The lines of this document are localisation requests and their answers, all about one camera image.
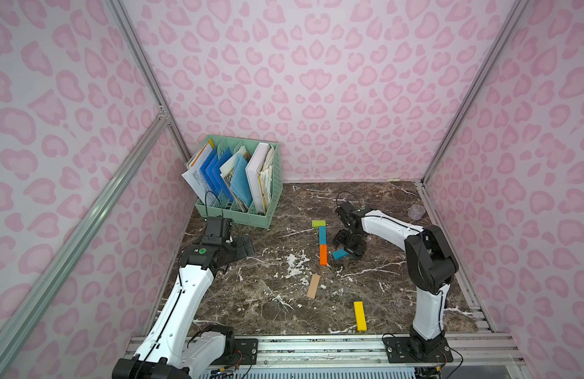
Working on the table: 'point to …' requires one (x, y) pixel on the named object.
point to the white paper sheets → (192, 174)
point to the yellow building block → (360, 316)
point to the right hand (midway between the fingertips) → (339, 249)
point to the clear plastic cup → (416, 212)
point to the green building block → (317, 223)
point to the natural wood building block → (313, 287)
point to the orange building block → (323, 254)
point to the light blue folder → (240, 182)
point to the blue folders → (211, 170)
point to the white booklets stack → (260, 170)
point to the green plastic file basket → (217, 203)
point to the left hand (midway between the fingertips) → (239, 244)
